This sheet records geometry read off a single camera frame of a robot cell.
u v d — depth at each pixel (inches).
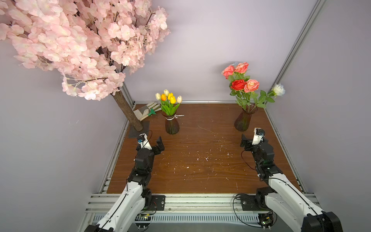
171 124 37.2
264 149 24.0
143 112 44.9
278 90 31.2
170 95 32.4
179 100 32.5
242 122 39.1
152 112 44.0
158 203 28.8
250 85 29.4
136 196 21.6
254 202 28.5
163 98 32.3
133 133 40.6
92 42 11.1
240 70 30.5
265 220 27.4
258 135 27.4
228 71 31.8
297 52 34.2
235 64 33.2
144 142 27.6
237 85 30.1
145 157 23.8
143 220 28.4
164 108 33.5
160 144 29.2
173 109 33.4
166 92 33.5
